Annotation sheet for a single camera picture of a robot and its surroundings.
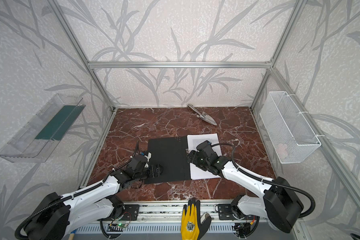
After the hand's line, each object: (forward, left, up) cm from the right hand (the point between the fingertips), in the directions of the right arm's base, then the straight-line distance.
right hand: (190, 154), depth 83 cm
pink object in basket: (-3, -45, +11) cm, 47 cm away
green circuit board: (-32, +33, -9) cm, 47 cm away
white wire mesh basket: (-4, -42, +24) cm, 49 cm away
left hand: (-5, +17, -6) cm, 19 cm away
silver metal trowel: (+38, -11, -10) cm, 41 cm away
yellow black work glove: (-32, -2, -6) cm, 33 cm away
